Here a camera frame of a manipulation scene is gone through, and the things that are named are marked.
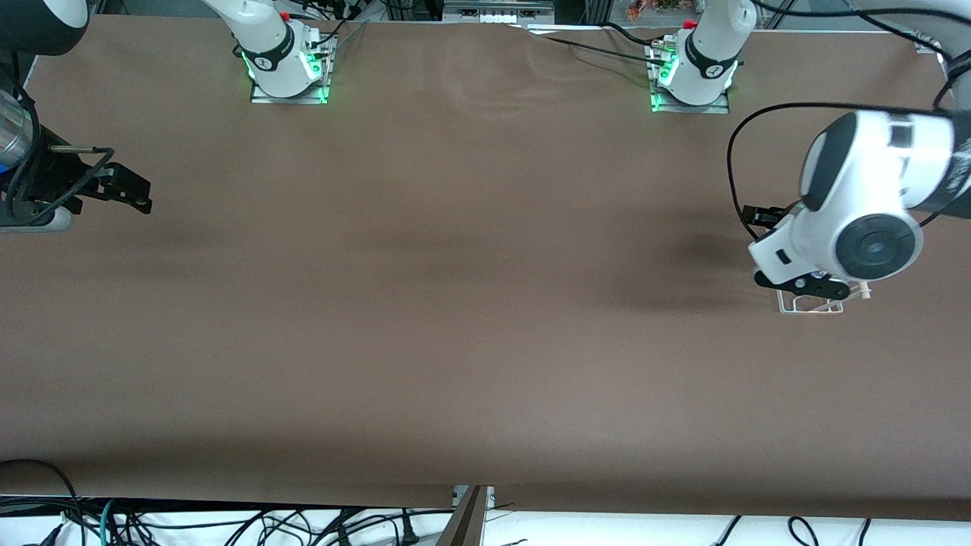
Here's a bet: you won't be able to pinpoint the clear acrylic cup rack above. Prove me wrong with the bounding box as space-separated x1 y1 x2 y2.
775 281 873 315

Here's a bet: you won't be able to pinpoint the orange red clutter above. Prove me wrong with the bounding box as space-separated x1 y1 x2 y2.
627 0 683 20

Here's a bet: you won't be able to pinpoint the brown table cover sheet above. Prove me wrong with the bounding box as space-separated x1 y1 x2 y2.
0 15 971 524

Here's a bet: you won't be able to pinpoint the grey box with ports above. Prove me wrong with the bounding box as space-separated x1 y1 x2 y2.
444 0 555 24

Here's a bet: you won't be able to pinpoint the brown wooden beam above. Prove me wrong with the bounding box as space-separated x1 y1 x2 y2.
436 485 488 546

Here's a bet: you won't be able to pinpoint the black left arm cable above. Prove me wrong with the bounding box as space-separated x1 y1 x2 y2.
726 102 960 228

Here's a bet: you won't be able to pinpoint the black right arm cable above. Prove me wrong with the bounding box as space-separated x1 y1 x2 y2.
0 72 116 224

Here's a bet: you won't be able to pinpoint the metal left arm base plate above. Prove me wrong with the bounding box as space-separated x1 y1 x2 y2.
649 42 731 115

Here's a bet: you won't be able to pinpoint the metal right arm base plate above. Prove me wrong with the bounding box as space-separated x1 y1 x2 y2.
250 34 332 105

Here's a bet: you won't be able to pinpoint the black cable to arm base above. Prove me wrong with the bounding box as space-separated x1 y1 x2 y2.
523 21 670 65

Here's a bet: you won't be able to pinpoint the thick black looped cable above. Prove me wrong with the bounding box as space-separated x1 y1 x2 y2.
0 458 86 546

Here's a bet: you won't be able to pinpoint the teal cable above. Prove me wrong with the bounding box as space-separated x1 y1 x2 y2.
99 498 122 546

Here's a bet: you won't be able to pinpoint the tangled black cables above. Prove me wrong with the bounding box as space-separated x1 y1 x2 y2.
114 507 456 546

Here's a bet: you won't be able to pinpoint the small metal bracket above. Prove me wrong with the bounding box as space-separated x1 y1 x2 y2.
452 485 496 510

